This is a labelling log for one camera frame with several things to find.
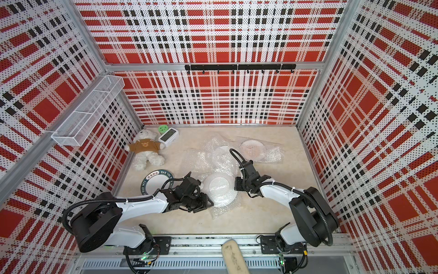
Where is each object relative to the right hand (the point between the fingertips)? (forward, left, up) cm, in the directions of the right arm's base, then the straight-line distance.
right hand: (238, 184), depth 89 cm
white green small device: (+33, +43, +2) cm, 54 cm away
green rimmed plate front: (+4, +47, -3) cm, 47 cm away
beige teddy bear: (+21, +55, +4) cm, 59 cm away
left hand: (-11, +13, 0) cm, 17 cm away
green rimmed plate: (-2, +10, 0) cm, 10 cm away
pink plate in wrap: (+25, -10, -3) cm, 27 cm away
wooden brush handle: (-34, +3, +2) cm, 34 cm away
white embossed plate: (+15, +9, +1) cm, 17 cm away
